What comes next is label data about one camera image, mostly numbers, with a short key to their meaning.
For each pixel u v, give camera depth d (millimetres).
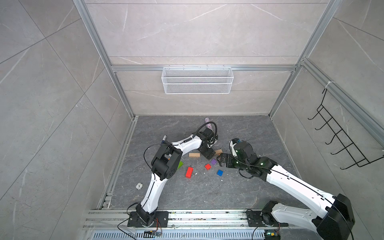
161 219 731
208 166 924
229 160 686
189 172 874
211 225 729
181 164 924
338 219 378
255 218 733
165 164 554
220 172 901
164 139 1038
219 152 995
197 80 1007
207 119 1144
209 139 829
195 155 955
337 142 686
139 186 843
